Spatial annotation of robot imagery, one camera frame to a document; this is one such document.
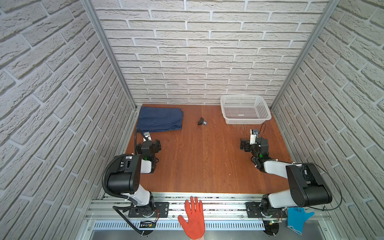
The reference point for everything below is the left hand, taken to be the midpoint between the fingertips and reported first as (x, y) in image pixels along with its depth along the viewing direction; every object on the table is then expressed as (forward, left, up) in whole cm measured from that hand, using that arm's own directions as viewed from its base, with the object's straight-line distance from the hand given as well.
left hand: (147, 139), depth 93 cm
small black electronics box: (-44, -5, -9) cm, 45 cm away
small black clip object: (+16, -36, -3) cm, 40 cm away
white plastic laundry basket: (+29, -72, -4) cm, 78 cm away
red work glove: (-46, -29, -5) cm, 55 cm away
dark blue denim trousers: (+21, +1, -5) cm, 22 cm away
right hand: (-2, -65, +3) cm, 65 cm away
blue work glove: (-45, -80, -5) cm, 92 cm away
